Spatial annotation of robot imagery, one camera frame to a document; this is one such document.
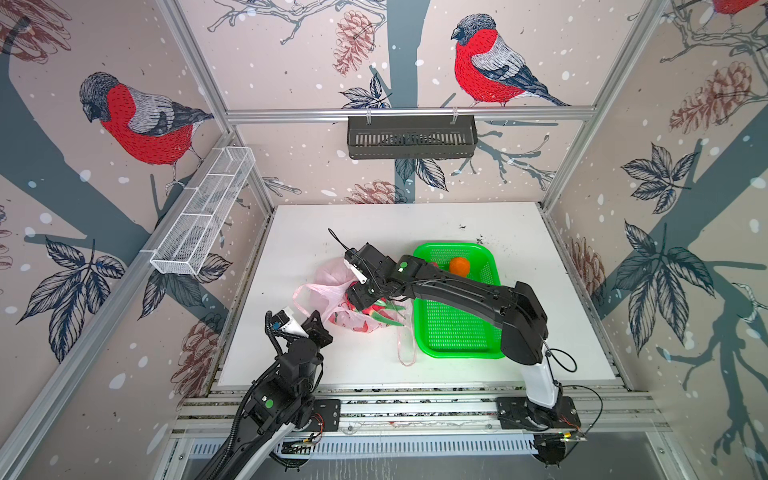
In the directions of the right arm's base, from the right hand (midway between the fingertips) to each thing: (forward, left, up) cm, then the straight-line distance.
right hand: (359, 288), depth 82 cm
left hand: (-6, +8, 0) cm, 10 cm away
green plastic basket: (-6, -25, -14) cm, 29 cm away
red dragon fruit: (-4, -6, -5) cm, 9 cm away
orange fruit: (+13, -31, -8) cm, 35 cm away
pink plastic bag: (-5, +7, +4) cm, 10 cm away
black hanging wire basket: (+53, -15, +16) cm, 57 cm away
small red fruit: (+14, -23, -8) cm, 28 cm away
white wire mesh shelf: (+1, +40, +18) cm, 44 cm away
